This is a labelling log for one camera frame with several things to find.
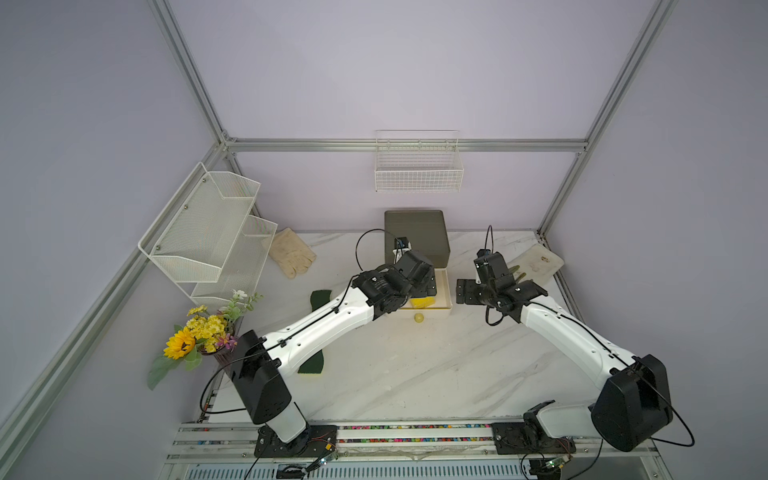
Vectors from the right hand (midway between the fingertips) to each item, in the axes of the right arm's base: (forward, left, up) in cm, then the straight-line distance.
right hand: (472, 293), depth 86 cm
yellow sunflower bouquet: (-17, +66, +12) cm, 69 cm away
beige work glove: (+28, +63, -12) cm, 70 cm away
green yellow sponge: (-16, +46, -10) cm, 50 cm away
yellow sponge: (0, +14, -4) cm, 15 cm away
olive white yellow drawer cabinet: (+21, +13, +6) cm, 25 cm away
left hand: (-2, +18, +9) cm, 20 cm away
